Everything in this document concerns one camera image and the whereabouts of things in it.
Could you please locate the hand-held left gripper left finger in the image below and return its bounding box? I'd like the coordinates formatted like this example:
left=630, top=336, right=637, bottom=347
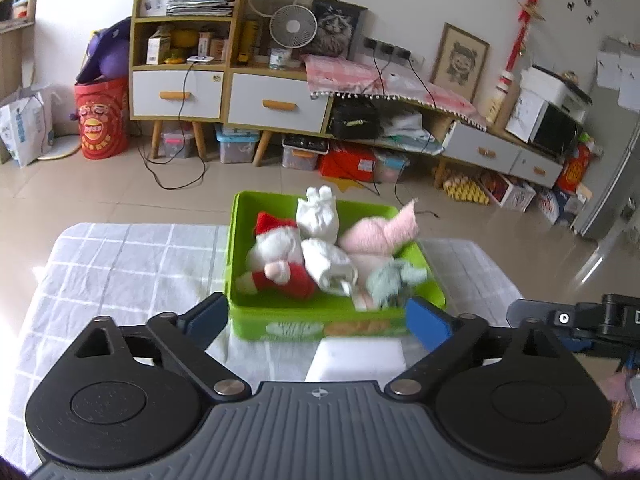
left=75, top=292, right=253, bottom=402

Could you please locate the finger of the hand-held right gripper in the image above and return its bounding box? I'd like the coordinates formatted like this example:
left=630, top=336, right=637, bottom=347
left=564, top=331, right=640, bottom=372
left=505, top=299, right=602, bottom=335

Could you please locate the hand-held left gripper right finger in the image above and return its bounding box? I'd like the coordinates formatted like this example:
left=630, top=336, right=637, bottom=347
left=384, top=296, right=567, bottom=399

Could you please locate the grey fuzzy sock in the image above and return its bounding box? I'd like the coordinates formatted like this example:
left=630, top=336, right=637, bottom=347
left=365, top=261, right=430, bottom=310

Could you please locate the green plastic bin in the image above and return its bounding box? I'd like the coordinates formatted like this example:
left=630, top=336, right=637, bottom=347
left=224, top=190, right=447, bottom=342

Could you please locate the large white sponge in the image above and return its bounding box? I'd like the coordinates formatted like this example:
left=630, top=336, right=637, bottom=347
left=304, top=336, right=407, bottom=384

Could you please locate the red santa plush toy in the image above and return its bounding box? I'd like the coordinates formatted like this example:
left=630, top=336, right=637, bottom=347
left=236, top=211, right=318, bottom=302

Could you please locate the white knit sock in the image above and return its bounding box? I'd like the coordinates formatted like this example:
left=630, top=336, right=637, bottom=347
left=296, top=186, right=342, bottom=240

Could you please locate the grey checked tablecloth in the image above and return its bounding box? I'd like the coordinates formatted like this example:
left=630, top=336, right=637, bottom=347
left=9, top=222, right=523, bottom=471

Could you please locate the pink fuzzy cloth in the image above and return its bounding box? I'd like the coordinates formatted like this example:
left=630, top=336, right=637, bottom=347
left=600, top=369, right=640, bottom=473

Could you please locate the open cardboard carton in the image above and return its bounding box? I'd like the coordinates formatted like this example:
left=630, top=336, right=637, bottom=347
left=479, top=170, right=537, bottom=211

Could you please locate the row of yellow toys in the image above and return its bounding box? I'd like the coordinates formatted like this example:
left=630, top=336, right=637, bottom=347
left=442, top=172, right=491, bottom=206

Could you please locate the clear storage box blue lid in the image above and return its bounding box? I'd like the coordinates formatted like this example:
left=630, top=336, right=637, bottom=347
left=215, top=126, right=261, bottom=165

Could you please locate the grey refrigerator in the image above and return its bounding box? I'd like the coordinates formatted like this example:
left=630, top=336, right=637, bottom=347
left=571, top=35, right=640, bottom=242

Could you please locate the low wooden tv stand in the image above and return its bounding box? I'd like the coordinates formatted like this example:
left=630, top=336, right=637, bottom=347
left=327, top=95, right=566, bottom=190

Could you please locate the red cardboard box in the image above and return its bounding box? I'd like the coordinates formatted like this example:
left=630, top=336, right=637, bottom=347
left=318, top=142, right=379, bottom=182

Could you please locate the black microwave oven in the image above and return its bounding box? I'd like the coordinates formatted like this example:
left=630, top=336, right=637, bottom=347
left=528, top=102, right=584, bottom=157

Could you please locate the black bag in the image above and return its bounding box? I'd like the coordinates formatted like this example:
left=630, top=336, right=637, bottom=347
left=329, top=97, right=381, bottom=141

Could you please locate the red printed bag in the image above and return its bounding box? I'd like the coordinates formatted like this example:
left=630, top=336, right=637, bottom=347
left=73, top=77, right=130, bottom=161

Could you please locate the white microwave box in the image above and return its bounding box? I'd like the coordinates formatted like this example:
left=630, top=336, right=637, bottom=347
left=519, top=64, right=594, bottom=112

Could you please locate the pink fringed cloth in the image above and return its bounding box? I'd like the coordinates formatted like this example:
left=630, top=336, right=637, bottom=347
left=303, top=54, right=489, bottom=132

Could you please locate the wooden shelf cabinet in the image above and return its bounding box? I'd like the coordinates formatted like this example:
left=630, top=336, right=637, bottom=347
left=128, top=0, right=335, bottom=167

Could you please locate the framed cartoon picture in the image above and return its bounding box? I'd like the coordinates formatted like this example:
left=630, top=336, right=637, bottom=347
left=430, top=22, right=491, bottom=107

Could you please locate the white paper bag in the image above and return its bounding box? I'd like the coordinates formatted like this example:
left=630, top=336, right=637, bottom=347
left=0, top=86, right=57, bottom=169

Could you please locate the purple plush toy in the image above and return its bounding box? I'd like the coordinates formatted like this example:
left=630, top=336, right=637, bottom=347
left=75, top=16, right=132, bottom=84

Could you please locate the small white desk fan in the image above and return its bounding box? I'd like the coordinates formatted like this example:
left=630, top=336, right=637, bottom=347
left=268, top=4, right=319, bottom=71

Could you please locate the red hanging ornament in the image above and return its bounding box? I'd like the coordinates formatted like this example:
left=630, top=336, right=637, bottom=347
left=504, top=0, right=547, bottom=70

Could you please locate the framed cat picture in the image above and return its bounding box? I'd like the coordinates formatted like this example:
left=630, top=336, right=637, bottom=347
left=305, top=0, right=369, bottom=61

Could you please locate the stack of papers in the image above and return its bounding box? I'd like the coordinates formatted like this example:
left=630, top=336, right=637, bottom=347
left=166, top=0, right=237, bottom=17

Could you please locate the white drawer with wooden handle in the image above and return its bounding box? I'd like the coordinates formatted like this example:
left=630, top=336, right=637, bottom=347
left=228, top=73, right=329, bottom=134
left=515, top=150, right=564, bottom=189
left=131, top=70, right=224, bottom=121
left=442, top=122, right=522, bottom=174

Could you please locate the black power cable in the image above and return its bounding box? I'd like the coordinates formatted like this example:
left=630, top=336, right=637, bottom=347
left=136, top=62, right=208, bottom=192

